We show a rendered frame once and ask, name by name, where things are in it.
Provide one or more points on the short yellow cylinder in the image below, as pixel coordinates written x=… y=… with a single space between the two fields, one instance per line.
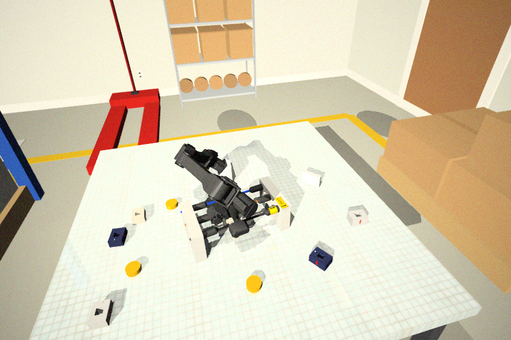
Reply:
x=172 y=204
x=133 y=268
x=253 y=284

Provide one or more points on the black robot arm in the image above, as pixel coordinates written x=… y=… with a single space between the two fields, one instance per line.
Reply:
x=217 y=187

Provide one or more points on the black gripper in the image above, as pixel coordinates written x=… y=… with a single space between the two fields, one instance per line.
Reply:
x=238 y=227

